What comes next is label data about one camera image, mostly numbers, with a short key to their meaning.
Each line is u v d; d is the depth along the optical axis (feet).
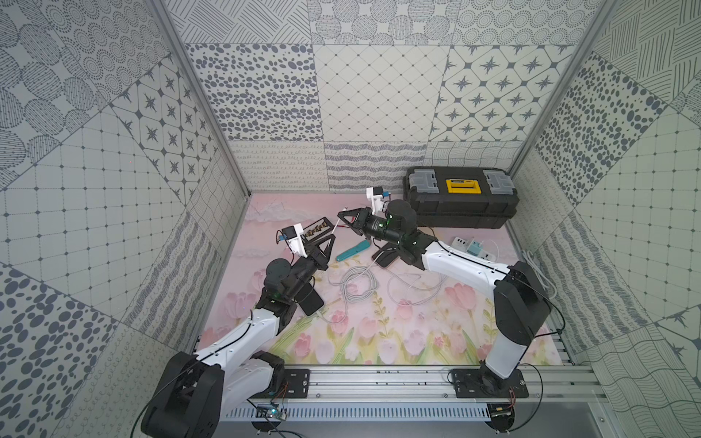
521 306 1.51
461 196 3.20
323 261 2.25
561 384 2.47
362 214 2.30
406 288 3.06
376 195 2.45
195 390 1.31
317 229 3.52
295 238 2.25
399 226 2.07
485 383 2.17
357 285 3.06
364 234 2.39
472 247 3.15
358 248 3.32
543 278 3.11
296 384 2.41
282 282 1.93
